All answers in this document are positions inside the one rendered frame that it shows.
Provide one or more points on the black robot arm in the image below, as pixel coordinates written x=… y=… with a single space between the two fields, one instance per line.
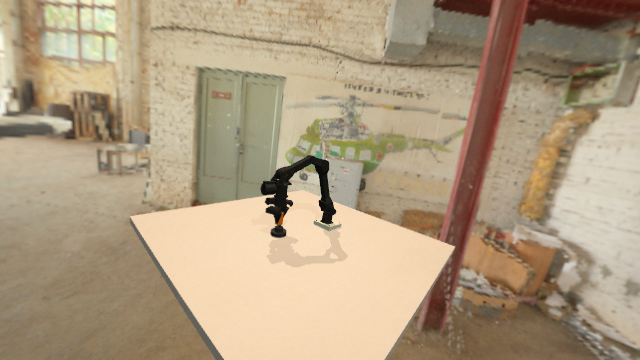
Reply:
x=285 y=173

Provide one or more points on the orange knob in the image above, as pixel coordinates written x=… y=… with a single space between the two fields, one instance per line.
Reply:
x=280 y=220

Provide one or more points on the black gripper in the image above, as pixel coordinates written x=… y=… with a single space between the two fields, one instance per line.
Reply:
x=281 y=202

